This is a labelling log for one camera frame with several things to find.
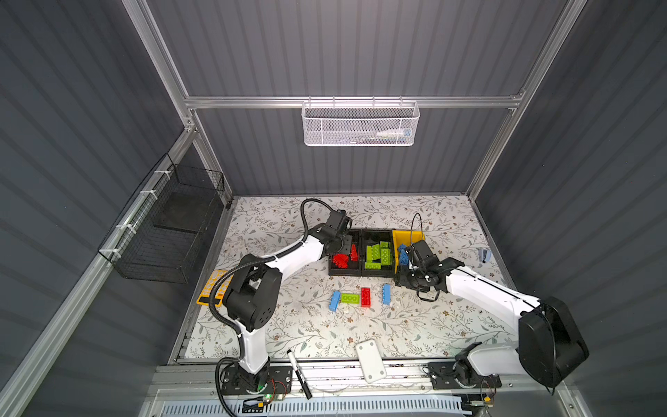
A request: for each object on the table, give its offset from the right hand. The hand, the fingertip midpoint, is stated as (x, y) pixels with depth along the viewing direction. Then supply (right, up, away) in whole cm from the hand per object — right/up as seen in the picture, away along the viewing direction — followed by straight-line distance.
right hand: (403, 279), depth 87 cm
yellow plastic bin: (+8, +13, +24) cm, 28 cm away
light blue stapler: (+34, +6, +12) cm, 37 cm away
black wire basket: (-73, +16, -14) cm, 76 cm away
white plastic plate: (-12, -22, -11) cm, 28 cm away
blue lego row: (-23, -7, 0) cm, 24 cm away
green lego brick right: (-10, +7, +10) cm, 16 cm away
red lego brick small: (-16, +6, +11) cm, 21 cm away
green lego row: (-7, +7, +12) cm, 16 cm away
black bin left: (-18, +3, +10) cm, 21 cm away
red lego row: (-21, +5, +9) cm, 24 cm away
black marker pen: (-34, -24, -13) cm, 43 cm away
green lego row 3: (-10, +3, +9) cm, 14 cm away
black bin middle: (-9, +13, +20) cm, 25 cm away
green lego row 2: (-4, +6, +11) cm, 13 cm away
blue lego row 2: (-5, -6, +4) cm, 9 cm away
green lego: (-4, +9, +14) cm, 17 cm away
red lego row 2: (-13, -7, +2) cm, 14 cm away
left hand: (-18, +11, +5) cm, 22 cm away
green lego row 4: (-18, -7, +2) cm, 19 cm away
